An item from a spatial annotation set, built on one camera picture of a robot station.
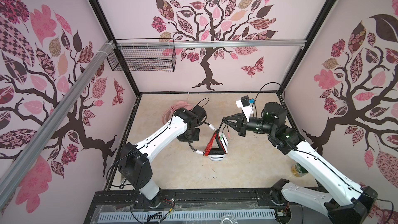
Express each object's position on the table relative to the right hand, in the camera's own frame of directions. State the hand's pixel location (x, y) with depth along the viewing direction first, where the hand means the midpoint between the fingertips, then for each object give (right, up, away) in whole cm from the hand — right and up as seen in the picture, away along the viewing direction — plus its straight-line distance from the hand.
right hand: (225, 117), depth 62 cm
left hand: (-16, -14, +16) cm, 27 cm away
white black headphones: (-1, -19, +10) cm, 21 cm away
